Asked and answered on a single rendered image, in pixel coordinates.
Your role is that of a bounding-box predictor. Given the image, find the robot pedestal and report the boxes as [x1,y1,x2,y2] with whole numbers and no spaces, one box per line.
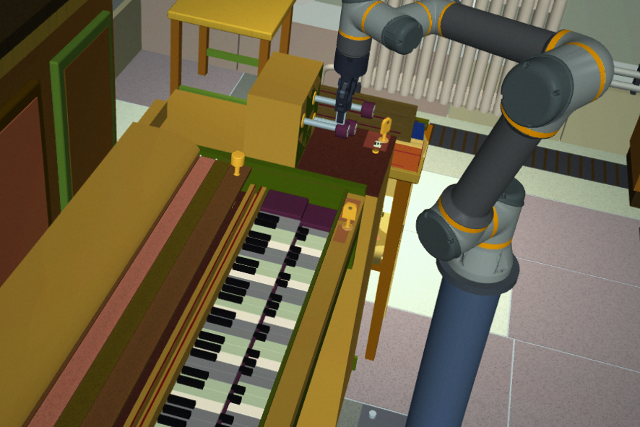
[340,271,503,427]

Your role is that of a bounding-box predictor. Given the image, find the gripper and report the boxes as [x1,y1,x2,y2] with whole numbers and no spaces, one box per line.
[334,49,372,125]

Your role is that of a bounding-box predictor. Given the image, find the yellow key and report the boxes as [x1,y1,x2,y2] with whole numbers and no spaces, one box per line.
[341,202,360,231]

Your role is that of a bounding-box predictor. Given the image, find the beige ribbed radiator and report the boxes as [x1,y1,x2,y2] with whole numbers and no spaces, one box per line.
[360,0,569,109]

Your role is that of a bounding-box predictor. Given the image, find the brown cupboard with green trim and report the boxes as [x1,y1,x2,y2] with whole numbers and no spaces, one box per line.
[0,0,119,289]

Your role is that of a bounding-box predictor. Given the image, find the orange tray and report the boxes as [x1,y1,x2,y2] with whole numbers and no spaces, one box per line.
[389,141,427,174]

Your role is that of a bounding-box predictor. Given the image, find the yellow wooden chair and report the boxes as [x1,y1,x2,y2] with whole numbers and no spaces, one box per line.
[167,0,301,94]

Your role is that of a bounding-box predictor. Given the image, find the pink and brown tambour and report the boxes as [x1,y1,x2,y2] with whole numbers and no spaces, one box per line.
[22,154,252,427]

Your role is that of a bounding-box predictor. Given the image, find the dark floor grille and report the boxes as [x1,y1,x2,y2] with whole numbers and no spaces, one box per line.
[428,122,632,189]

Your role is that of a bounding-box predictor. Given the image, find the yellow wooden organ console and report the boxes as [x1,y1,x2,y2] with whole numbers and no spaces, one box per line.
[0,51,399,427]

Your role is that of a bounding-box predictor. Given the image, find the yellow wooden side table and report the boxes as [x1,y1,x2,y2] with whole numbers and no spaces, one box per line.
[363,133,433,362]

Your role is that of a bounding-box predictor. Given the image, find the grey radiator pipes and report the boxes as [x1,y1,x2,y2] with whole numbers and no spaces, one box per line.
[610,61,640,95]

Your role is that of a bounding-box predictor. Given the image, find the yellow switch lever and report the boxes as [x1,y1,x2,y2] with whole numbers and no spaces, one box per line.
[371,116,394,154]

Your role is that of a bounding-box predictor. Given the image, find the brown furniture edge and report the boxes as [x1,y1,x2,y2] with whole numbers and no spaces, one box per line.
[626,119,640,210]

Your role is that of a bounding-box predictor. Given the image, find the purple knobbed stop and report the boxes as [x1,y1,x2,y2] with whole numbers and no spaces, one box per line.
[311,91,379,121]
[301,114,359,139]

